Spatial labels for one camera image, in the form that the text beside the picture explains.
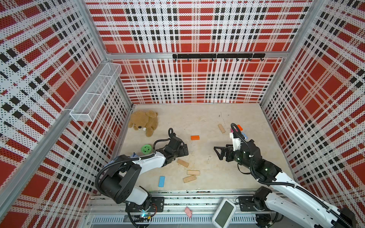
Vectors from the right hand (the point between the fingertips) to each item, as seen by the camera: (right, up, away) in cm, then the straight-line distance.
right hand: (222, 147), depth 76 cm
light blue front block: (-34, -21, +7) cm, 41 cm away
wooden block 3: (-18, -20, +7) cm, 28 cm away
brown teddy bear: (-49, +14, +15) cm, 54 cm away
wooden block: (-22, -13, +13) cm, 29 cm away
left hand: (-22, -4, +17) cm, 28 cm away
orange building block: (-14, +1, +25) cm, 28 cm away
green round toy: (-46, -5, +15) cm, 48 cm away
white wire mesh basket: (-85, +24, +16) cm, 89 cm away
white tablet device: (-1, -31, -8) cm, 32 cm away
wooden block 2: (-15, -18, +10) cm, 25 cm away
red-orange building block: (+20, +9, +29) cm, 36 cm away
